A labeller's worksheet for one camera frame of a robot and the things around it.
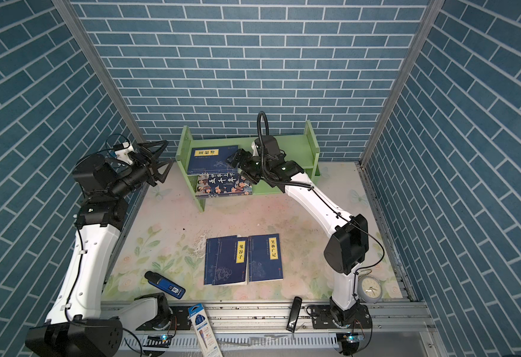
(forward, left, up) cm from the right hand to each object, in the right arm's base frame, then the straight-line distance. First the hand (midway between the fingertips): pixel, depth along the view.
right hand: (229, 162), depth 77 cm
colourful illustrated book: (+4, +7, -17) cm, 19 cm away
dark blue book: (+4, +8, -4) cm, 10 cm away
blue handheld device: (-34, +21, -29) cm, 49 cm away
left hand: (-9, +13, +12) cm, 20 cm away
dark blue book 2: (-22, +8, -32) cm, 39 cm away
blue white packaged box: (-48, +2, -31) cm, 57 cm away
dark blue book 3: (-20, -13, -32) cm, 40 cm away
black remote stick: (-39, -25, -30) cm, 55 cm away
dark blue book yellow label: (-24, -1, -31) cm, 39 cm away
